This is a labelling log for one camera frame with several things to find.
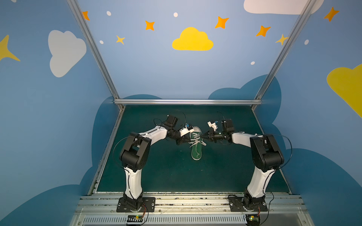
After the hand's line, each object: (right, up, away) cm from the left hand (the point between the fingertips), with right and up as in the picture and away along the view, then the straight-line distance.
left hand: (188, 138), depth 94 cm
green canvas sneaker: (+5, -7, -2) cm, 9 cm away
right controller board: (+33, -40, -21) cm, 56 cm away
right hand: (+9, +2, -1) cm, 9 cm away
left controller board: (-29, -40, -21) cm, 53 cm away
